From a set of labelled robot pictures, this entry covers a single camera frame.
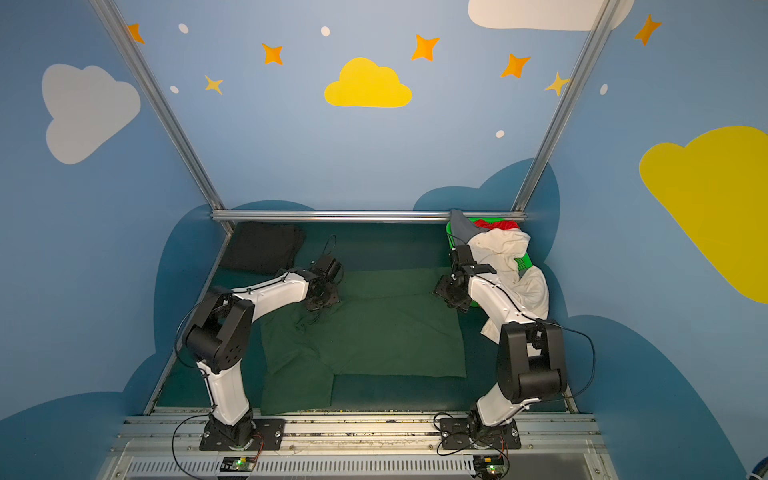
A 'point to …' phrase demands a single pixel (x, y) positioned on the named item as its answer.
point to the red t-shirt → (502, 224)
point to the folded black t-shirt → (262, 247)
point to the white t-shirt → (494, 251)
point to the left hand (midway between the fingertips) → (335, 300)
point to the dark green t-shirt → (387, 322)
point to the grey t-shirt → (463, 228)
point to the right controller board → (489, 466)
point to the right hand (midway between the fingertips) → (447, 293)
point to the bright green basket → (524, 261)
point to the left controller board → (237, 464)
